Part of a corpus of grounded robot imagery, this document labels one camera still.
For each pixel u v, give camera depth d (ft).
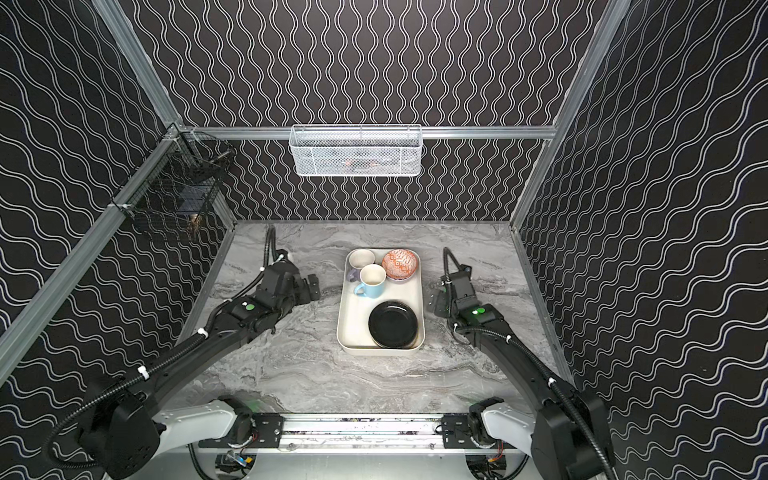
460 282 2.11
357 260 3.40
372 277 3.19
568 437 1.30
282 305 2.08
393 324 2.90
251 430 2.36
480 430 2.14
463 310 2.07
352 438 2.44
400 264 3.38
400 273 3.31
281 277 2.01
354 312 3.13
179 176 3.19
